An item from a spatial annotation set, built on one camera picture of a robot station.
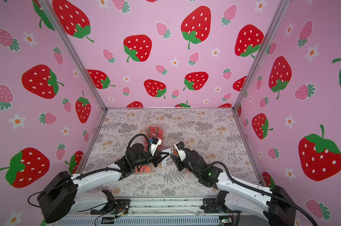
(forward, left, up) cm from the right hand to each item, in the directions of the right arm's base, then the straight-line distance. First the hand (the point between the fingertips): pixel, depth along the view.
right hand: (172, 155), depth 75 cm
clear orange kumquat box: (-3, -2, +9) cm, 10 cm away
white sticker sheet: (0, +2, -5) cm, 6 cm away
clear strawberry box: (+25, +15, -12) cm, 32 cm away
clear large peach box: (-4, +14, -12) cm, 19 cm away
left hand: (+1, +2, -1) cm, 2 cm away
